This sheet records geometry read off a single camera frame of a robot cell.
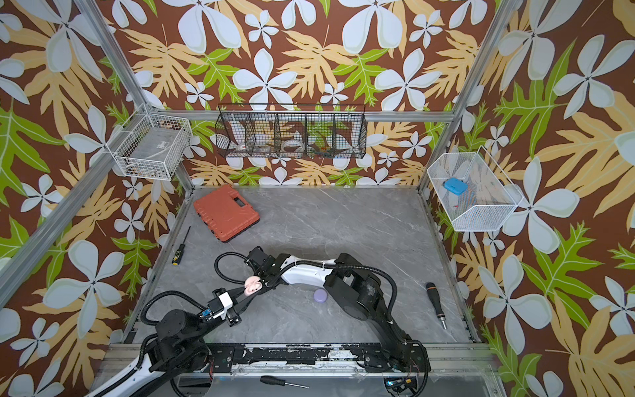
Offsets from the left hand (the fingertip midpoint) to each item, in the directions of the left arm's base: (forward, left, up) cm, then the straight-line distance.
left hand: (255, 283), depth 66 cm
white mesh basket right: (+25, -70, +8) cm, 75 cm away
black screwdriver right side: (+3, -58, -21) cm, 62 cm away
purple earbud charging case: (+5, -18, -22) cm, 29 cm away
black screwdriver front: (-21, -7, -22) cm, 31 cm away
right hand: (+9, +5, -23) cm, 25 cm away
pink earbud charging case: (-1, 0, +3) cm, 3 cm away
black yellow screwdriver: (+20, +38, -22) cm, 48 cm away
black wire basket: (+60, -6, +8) cm, 61 cm away
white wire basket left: (+46, +43, +11) cm, 64 cm away
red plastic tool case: (+39, +23, -19) cm, 50 cm away
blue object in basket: (+35, -65, +3) cm, 74 cm away
